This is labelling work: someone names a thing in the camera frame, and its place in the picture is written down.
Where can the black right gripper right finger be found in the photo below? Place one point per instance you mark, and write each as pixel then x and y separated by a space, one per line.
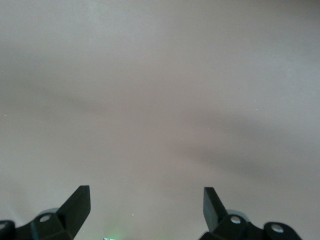
pixel 212 212

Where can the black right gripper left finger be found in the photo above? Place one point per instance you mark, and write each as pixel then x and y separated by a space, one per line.
pixel 75 212

